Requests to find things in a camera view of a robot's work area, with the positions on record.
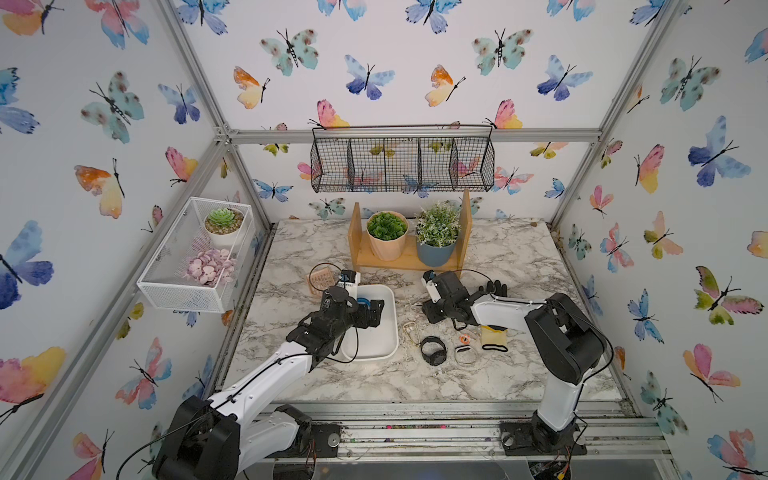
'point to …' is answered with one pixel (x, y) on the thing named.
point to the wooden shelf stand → (362, 259)
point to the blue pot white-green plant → (438, 228)
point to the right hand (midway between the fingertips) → (430, 303)
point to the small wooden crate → (319, 280)
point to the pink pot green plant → (387, 231)
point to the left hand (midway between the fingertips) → (373, 298)
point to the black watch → (433, 350)
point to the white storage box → (375, 343)
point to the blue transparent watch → (364, 300)
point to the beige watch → (493, 337)
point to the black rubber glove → (491, 288)
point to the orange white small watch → (465, 339)
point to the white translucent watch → (465, 354)
